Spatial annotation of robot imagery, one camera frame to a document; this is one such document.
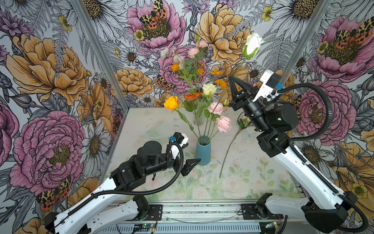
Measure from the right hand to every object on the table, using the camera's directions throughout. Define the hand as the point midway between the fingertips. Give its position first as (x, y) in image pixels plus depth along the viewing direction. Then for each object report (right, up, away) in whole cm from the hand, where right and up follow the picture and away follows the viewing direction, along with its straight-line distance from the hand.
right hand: (224, 81), depth 49 cm
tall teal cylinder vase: (-4, -29, +27) cm, 40 cm away
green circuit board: (-32, -64, +22) cm, 74 cm away
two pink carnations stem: (+4, -14, +17) cm, 22 cm away
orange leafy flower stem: (-11, -6, +26) cm, 28 cm away
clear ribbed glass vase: (-7, -12, +25) cm, 29 cm away
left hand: (-11, -28, +12) cm, 32 cm away
